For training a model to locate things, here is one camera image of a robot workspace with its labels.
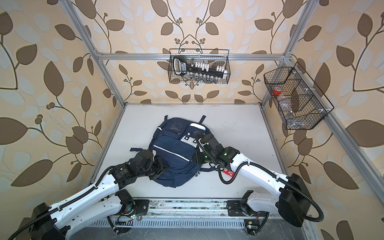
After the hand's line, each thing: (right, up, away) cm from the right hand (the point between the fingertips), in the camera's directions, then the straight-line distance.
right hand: (193, 158), depth 77 cm
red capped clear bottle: (+46, +36, +4) cm, 58 cm away
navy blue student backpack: (-12, +7, +12) cm, 18 cm away
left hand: (-11, -4, -1) cm, 11 cm away
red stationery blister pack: (+20, -11, +9) cm, 25 cm away
